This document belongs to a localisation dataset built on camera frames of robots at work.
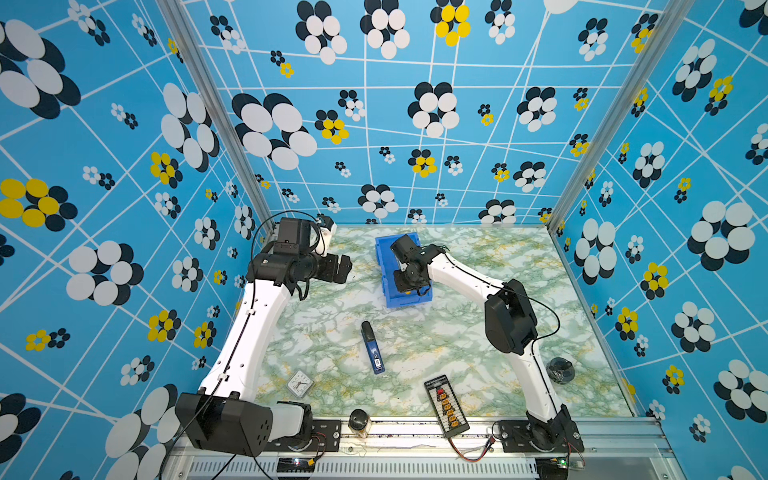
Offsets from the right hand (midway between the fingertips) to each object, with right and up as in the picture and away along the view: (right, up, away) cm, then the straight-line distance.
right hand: (404, 284), depth 98 cm
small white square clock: (-29, -26, -17) cm, 42 cm away
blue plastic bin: (-5, +6, +1) cm, 9 cm away
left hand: (-19, +9, -21) cm, 30 cm away
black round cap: (+38, -19, -24) cm, 49 cm away
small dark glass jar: (-12, -28, -31) cm, 43 cm away
